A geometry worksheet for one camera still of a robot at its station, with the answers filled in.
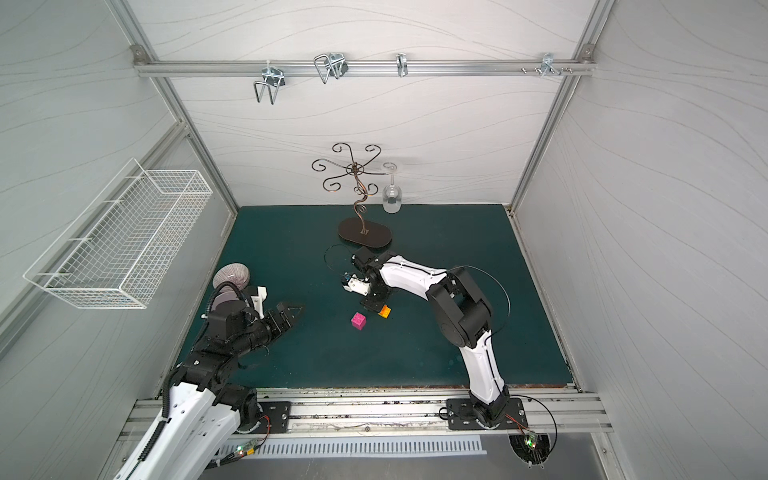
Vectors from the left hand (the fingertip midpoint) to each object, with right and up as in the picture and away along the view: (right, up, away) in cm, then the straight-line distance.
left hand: (300, 315), depth 77 cm
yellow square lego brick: (+22, -3, +13) cm, 26 cm away
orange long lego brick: (+22, -1, +8) cm, 23 cm away
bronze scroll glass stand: (+11, +22, +35) cm, 43 cm away
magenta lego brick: (+14, -4, +10) cm, 18 cm away
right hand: (+18, 0, +17) cm, 25 cm away
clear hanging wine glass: (+24, +34, +19) cm, 46 cm away
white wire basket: (-40, +16, -11) cm, 44 cm away
